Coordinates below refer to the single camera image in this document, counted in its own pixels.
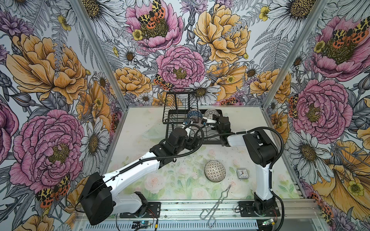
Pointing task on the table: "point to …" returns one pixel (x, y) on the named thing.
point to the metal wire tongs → (213, 209)
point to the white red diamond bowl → (208, 113)
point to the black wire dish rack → (181, 110)
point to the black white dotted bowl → (215, 171)
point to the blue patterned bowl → (194, 112)
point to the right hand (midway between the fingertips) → (216, 116)
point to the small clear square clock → (243, 173)
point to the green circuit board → (140, 224)
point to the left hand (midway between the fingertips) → (190, 138)
